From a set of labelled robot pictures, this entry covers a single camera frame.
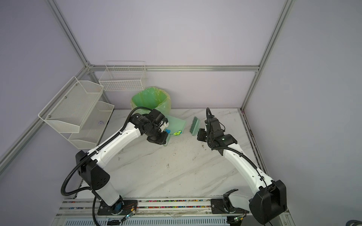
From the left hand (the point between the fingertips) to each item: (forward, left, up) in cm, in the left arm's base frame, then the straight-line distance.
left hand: (163, 143), depth 77 cm
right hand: (+7, -20, +1) cm, 21 cm away
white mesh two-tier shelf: (+14, +50, +10) cm, 53 cm away
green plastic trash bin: (+41, +13, -2) cm, 43 cm away
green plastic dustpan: (+13, -6, +1) cm, 14 cm away
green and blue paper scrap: (+7, -7, 0) cm, 10 cm away
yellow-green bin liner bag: (+41, +13, -2) cm, 42 cm away
